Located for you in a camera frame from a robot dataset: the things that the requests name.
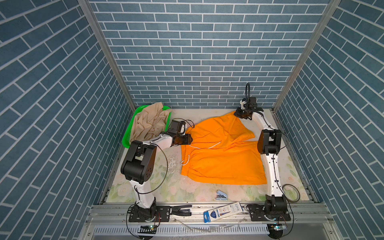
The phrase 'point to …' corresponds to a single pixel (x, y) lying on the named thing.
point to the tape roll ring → (291, 193)
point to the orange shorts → (222, 152)
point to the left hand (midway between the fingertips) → (189, 139)
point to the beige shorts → (149, 123)
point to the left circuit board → (147, 229)
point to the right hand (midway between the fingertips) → (233, 111)
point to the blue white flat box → (222, 212)
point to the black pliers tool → (175, 210)
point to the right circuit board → (276, 227)
